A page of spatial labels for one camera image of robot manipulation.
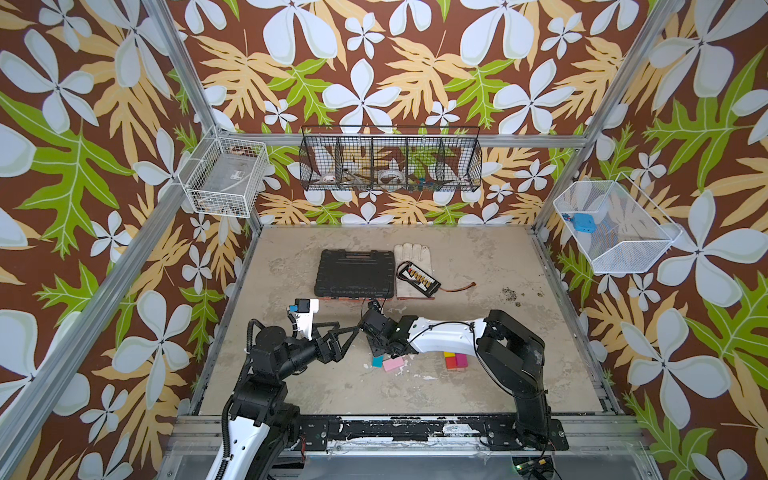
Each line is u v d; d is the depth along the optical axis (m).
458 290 1.02
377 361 0.86
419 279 1.01
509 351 0.53
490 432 0.74
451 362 0.87
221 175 0.86
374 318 0.72
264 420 0.52
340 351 0.62
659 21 0.69
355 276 0.99
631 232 0.77
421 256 1.10
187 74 0.77
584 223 0.86
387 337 0.69
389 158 0.97
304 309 0.64
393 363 0.86
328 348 0.62
